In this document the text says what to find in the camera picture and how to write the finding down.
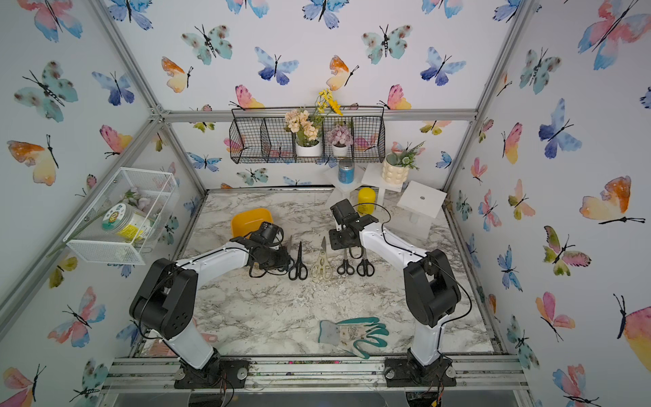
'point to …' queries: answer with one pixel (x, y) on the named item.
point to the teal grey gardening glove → (350, 333)
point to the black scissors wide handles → (299, 270)
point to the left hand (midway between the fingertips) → (291, 258)
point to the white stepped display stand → (405, 208)
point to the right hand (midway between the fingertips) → (339, 237)
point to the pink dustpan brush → (158, 348)
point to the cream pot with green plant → (396, 166)
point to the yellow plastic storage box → (247, 222)
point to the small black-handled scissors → (345, 266)
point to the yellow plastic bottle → (366, 200)
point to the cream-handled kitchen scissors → (322, 268)
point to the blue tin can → (346, 171)
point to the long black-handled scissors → (365, 267)
